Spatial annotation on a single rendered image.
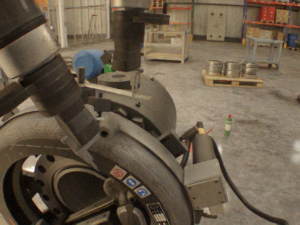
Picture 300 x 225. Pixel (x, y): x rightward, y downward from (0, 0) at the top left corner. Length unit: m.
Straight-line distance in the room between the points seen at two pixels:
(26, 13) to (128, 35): 0.25
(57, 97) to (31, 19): 0.11
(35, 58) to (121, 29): 0.24
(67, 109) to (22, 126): 0.31
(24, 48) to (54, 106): 0.09
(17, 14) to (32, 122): 0.36
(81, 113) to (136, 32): 0.23
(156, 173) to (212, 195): 0.17
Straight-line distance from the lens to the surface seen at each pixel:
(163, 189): 0.57
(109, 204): 0.73
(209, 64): 4.66
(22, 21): 0.31
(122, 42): 0.50
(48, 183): 0.90
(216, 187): 0.60
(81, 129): 0.35
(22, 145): 0.65
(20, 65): 0.31
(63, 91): 0.33
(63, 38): 12.74
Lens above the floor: 1.18
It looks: 23 degrees down
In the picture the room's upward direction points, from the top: straight up
